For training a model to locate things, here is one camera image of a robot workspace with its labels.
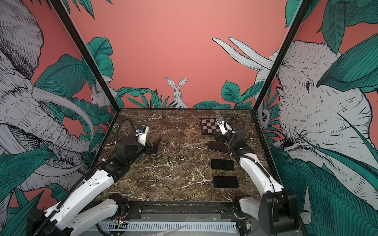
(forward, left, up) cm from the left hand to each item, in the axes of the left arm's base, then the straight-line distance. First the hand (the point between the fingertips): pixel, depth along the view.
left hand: (152, 135), depth 77 cm
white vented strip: (-40, -30, -22) cm, 55 cm away
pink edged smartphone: (-20, -40, -22) cm, 50 cm away
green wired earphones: (-4, 0, -23) cm, 23 cm away
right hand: (+7, -38, -1) cm, 39 cm away
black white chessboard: (+21, -35, -20) cm, 46 cm away
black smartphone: (-9, -40, -22) cm, 47 cm away
